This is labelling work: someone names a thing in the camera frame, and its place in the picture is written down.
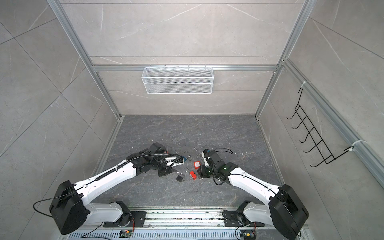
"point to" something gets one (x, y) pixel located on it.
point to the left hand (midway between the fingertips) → (174, 161)
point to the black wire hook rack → (317, 140)
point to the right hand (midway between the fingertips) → (200, 169)
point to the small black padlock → (180, 177)
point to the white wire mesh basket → (177, 80)
